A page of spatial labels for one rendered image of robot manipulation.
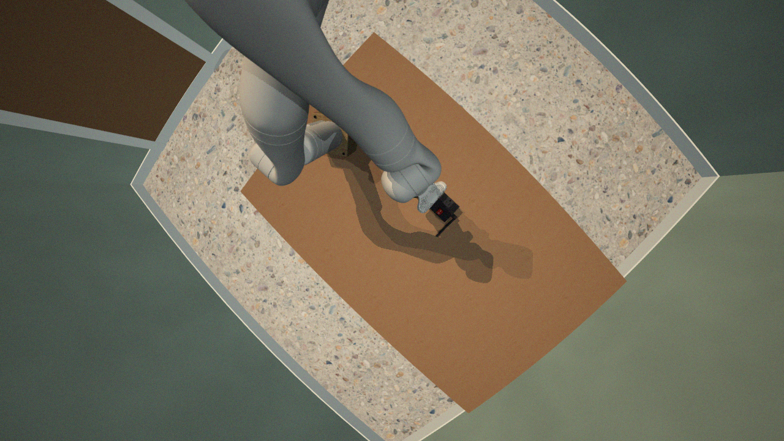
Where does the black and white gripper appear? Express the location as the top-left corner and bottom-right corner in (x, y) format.
(414, 181), (447, 213)

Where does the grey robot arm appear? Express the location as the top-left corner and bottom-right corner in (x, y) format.
(185, 0), (442, 203)

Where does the black power strip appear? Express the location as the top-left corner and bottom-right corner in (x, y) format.
(430, 193), (460, 237)

